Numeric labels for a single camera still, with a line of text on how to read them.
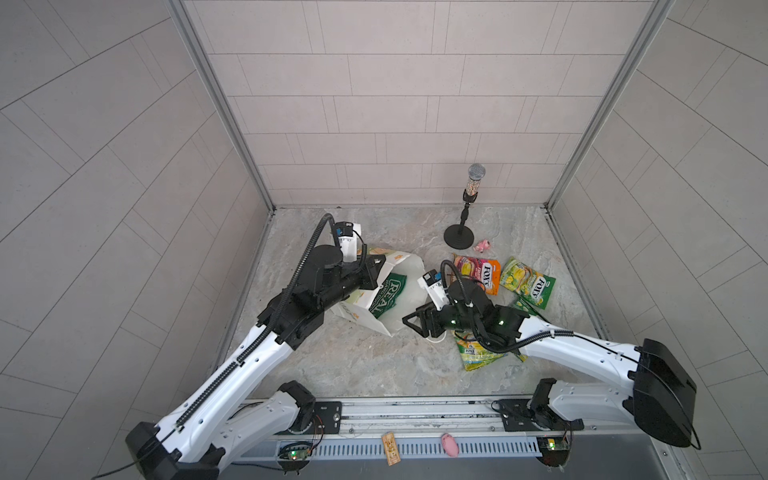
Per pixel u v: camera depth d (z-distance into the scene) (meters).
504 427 0.71
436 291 0.68
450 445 0.67
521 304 0.88
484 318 0.58
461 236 1.06
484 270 0.96
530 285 0.92
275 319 0.43
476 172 0.83
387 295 0.88
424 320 0.65
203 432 0.37
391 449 0.66
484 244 1.02
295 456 0.64
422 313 0.65
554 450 0.68
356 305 0.71
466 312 0.58
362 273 0.53
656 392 0.39
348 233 0.57
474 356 0.78
